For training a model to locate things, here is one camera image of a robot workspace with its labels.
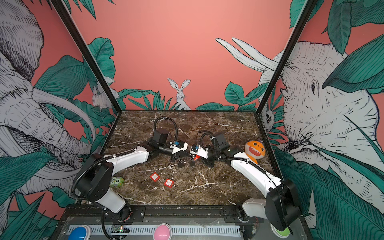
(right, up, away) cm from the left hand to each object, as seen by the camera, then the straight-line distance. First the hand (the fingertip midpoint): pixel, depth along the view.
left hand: (190, 153), depth 79 cm
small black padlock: (-7, -10, +14) cm, 18 cm away
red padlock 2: (-21, -15, +7) cm, 27 cm away
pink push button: (-12, -34, -11) cm, 38 cm away
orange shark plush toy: (+39, 0, +10) cm, 40 cm away
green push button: (+43, -35, -11) cm, 57 cm away
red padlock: (+3, -2, -1) cm, 4 cm away
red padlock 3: (-13, -18, +4) cm, 22 cm away
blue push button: (-50, -34, -11) cm, 62 cm away
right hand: (+4, -1, +1) cm, 4 cm away
